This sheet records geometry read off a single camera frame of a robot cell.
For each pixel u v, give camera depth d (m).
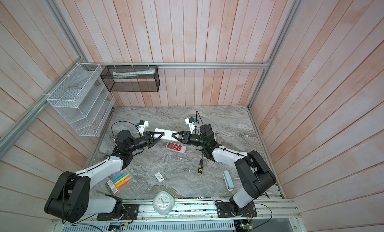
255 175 0.45
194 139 0.74
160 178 0.84
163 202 0.74
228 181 0.80
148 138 0.70
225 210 0.73
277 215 0.75
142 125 0.76
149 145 0.73
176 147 0.95
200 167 0.88
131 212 0.73
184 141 0.73
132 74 0.90
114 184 0.81
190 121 0.76
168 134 0.77
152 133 0.74
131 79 1.04
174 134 0.77
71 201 0.42
